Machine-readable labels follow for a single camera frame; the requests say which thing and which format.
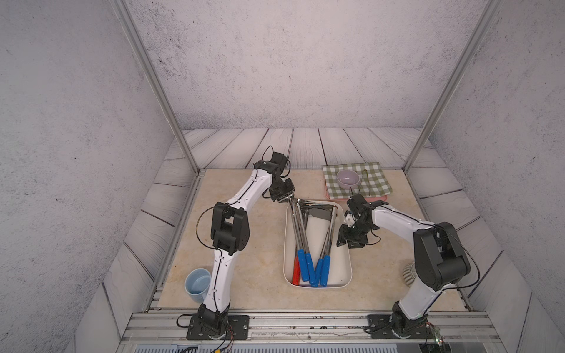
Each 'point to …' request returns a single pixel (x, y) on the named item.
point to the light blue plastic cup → (196, 284)
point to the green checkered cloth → (372, 181)
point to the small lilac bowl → (347, 179)
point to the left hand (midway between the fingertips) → (298, 197)
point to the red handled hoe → (324, 212)
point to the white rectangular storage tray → (340, 258)
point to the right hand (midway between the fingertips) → (343, 244)
